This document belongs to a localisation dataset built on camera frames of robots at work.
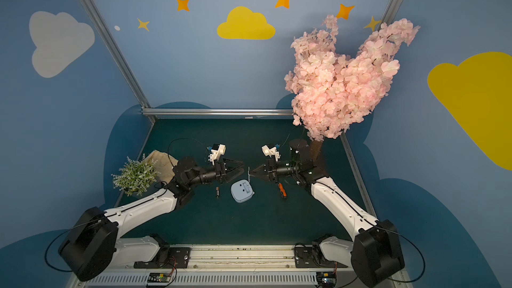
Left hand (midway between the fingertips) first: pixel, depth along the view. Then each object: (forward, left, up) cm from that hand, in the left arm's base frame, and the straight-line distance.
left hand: (244, 166), depth 70 cm
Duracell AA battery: (+1, +14, -26) cm, 29 cm away
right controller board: (-31, -31, -29) cm, 52 cm away
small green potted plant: (-1, +44, -9) cm, 44 cm away
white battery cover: (-3, -2, -1) cm, 4 cm away
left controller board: (-32, +30, -28) cm, 52 cm away
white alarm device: (+1, +2, -23) cm, 24 cm away
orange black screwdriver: (+1, -17, -25) cm, 30 cm away
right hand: (-2, -3, -1) cm, 4 cm away
